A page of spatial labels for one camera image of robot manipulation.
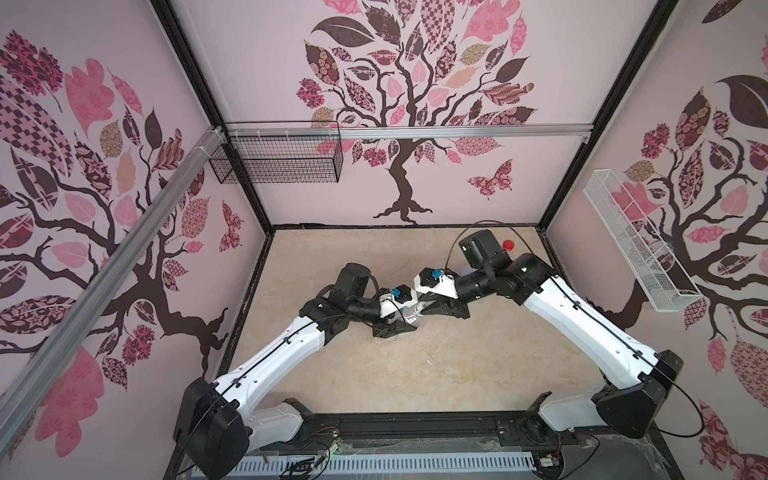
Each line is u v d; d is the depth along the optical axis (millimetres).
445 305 589
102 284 523
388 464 697
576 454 708
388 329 634
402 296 595
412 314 678
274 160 1419
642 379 391
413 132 995
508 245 854
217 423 382
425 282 557
